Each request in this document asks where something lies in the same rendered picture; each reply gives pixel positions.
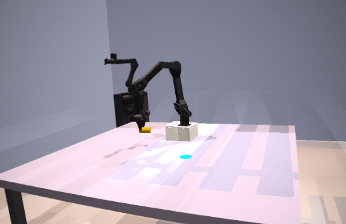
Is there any yellow cylinder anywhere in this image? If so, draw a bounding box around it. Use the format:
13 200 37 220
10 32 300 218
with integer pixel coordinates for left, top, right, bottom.
139 128 151 133

